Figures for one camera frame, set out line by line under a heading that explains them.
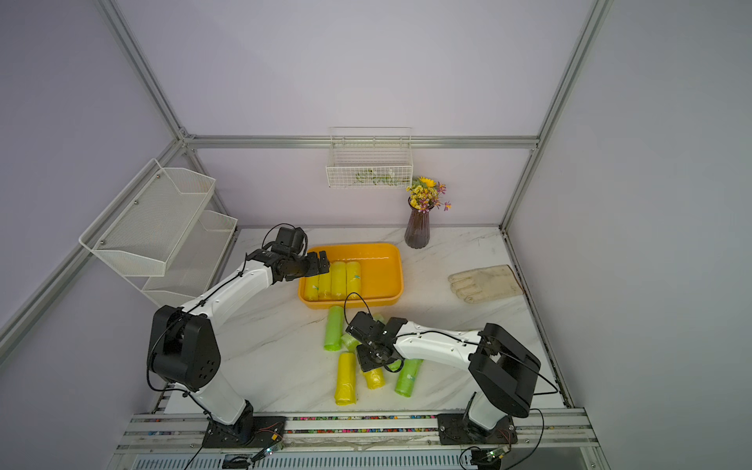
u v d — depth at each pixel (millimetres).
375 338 639
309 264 813
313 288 966
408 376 783
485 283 1012
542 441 722
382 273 1050
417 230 1075
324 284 983
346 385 781
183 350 453
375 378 768
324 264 822
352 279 983
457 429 732
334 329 895
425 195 978
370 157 1050
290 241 702
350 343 859
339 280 985
